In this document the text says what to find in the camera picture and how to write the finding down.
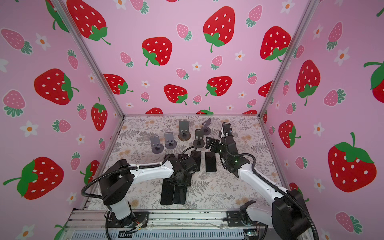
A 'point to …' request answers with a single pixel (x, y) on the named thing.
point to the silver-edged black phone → (210, 161)
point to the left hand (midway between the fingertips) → (187, 184)
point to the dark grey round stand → (226, 131)
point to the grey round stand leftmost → (156, 147)
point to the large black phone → (166, 156)
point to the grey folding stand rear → (206, 129)
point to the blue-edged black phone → (196, 155)
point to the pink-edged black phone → (183, 156)
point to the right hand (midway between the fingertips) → (212, 138)
